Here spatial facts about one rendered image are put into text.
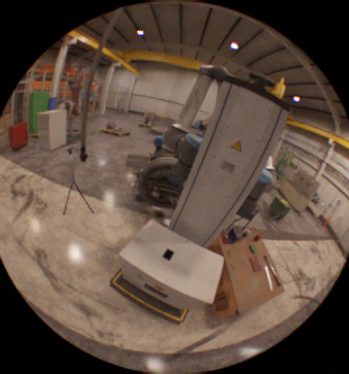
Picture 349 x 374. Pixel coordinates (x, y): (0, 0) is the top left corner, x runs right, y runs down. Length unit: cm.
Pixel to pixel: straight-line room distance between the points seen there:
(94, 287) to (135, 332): 62
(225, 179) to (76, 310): 171
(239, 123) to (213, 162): 24
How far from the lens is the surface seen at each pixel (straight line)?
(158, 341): 157
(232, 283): 138
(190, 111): 94
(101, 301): 154
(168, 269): 73
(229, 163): 67
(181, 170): 84
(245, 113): 66
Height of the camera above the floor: 151
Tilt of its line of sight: 32 degrees down
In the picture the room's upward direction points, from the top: 19 degrees clockwise
